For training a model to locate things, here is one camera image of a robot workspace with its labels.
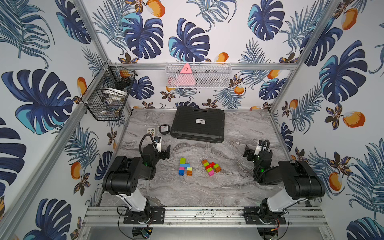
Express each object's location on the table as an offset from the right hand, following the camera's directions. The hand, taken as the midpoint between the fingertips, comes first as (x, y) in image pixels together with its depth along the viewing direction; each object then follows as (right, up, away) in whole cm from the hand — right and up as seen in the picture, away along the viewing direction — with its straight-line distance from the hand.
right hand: (255, 147), depth 94 cm
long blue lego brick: (-44, -10, -4) cm, 45 cm away
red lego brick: (-29, -11, -4) cm, 31 cm away
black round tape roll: (-60, +11, +13) cm, 62 cm away
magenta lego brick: (-28, -14, -7) cm, 32 cm away
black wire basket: (-88, +29, -10) cm, 93 cm away
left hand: (-59, +3, 0) cm, 59 cm away
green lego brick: (-45, -8, -1) cm, 46 cm away
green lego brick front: (-25, -11, -4) cm, 27 cm away
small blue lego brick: (-46, -14, -5) cm, 49 cm away
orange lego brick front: (-32, -9, -1) cm, 33 cm away
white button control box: (-68, +10, +10) cm, 70 cm away
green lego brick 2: (-31, -10, -3) cm, 33 cm away
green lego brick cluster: (-29, -12, -6) cm, 32 cm away
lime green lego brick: (-41, -12, -6) cm, 43 cm away
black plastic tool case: (-35, +14, +10) cm, 39 cm away
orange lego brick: (-41, -14, -6) cm, 44 cm away
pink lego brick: (-46, -12, -5) cm, 48 cm away
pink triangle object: (-43, +43, -4) cm, 61 cm away
